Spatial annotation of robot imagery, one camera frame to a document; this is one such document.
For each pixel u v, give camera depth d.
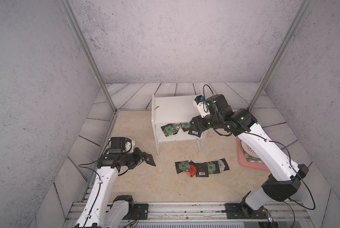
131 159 0.65
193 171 0.87
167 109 0.74
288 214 0.73
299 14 0.73
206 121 0.59
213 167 0.87
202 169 0.88
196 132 0.86
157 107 0.77
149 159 0.77
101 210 0.41
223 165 0.89
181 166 0.89
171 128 0.87
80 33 0.79
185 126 0.89
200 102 0.58
